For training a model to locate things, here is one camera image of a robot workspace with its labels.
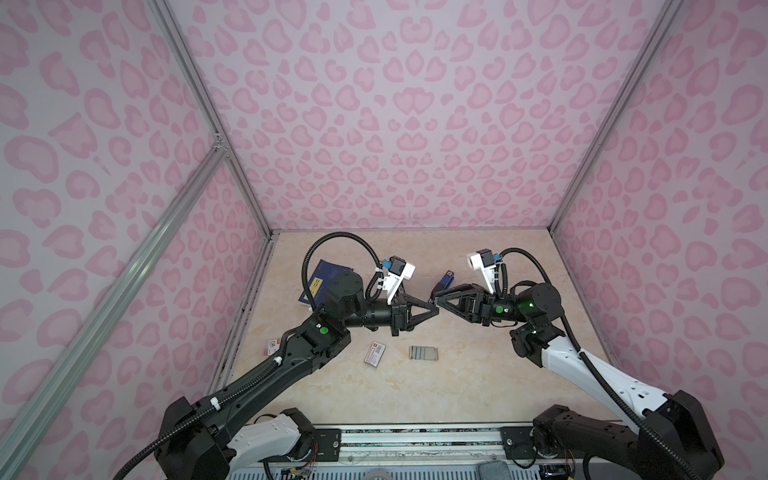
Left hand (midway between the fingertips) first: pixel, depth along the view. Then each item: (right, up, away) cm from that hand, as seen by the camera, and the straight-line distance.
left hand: (438, 311), depth 60 cm
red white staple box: (-14, -18, +28) cm, 36 cm away
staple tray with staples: (0, -18, +28) cm, 33 cm away
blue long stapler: (+8, +1, +40) cm, 41 cm away
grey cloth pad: (+14, -37, +8) cm, 41 cm away
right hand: (+1, +1, 0) cm, 2 cm away
